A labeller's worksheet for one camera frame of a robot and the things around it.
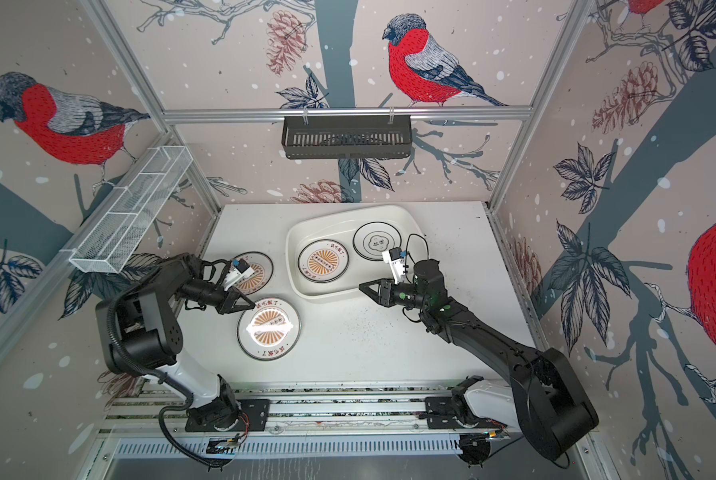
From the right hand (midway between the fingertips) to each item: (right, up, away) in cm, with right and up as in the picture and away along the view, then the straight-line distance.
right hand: (360, 291), depth 77 cm
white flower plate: (+5, +13, +33) cm, 36 cm away
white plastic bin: (-8, +17, +33) cm, 38 cm away
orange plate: (-36, +3, +27) cm, 44 cm away
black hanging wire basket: (-8, +50, +30) cm, 59 cm away
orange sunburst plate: (-27, -13, +9) cm, 31 cm away
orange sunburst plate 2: (-14, +6, +27) cm, 31 cm away
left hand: (-34, -6, +8) cm, 35 cm away
